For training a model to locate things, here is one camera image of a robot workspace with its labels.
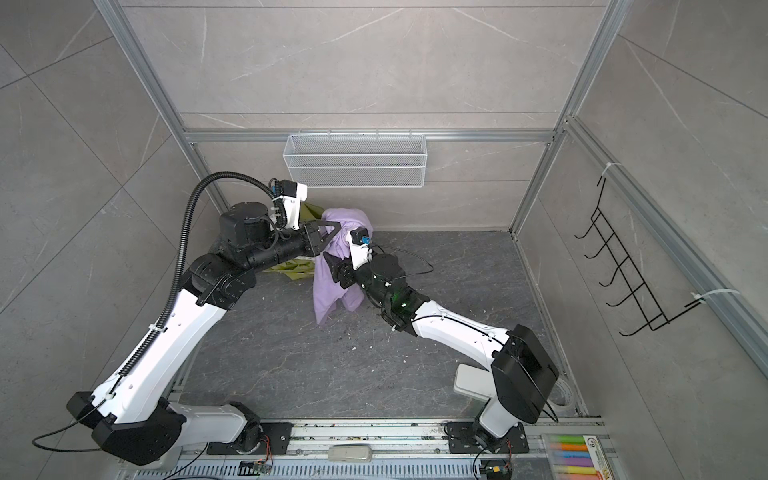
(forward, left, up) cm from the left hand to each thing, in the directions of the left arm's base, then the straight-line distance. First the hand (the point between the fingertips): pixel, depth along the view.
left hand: (341, 220), depth 60 cm
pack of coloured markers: (-39, -54, -42) cm, 79 cm away
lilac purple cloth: (-3, +6, -24) cm, 24 cm away
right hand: (+4, +3, -13) cm, 14 cm away
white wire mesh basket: (+45, -5, -15) cm, 48 cm away
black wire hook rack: (-15, -65, -13) cm, 68 cm away
